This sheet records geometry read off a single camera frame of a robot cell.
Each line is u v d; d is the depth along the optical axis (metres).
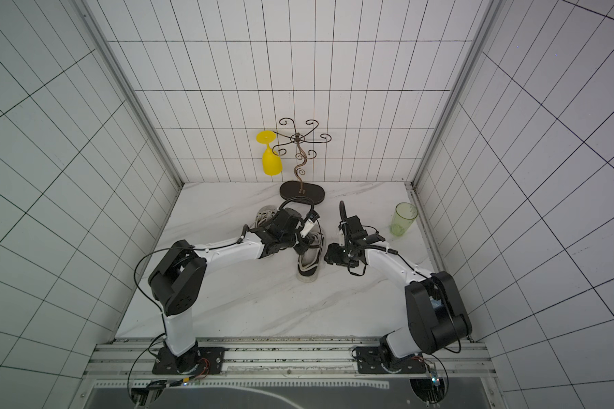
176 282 0.48
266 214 0.98
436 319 0.43
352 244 0.72
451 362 0.73
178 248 0.51
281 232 0.71
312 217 0.79
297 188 1.14
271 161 0.97
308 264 0.85
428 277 0.46
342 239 0.73
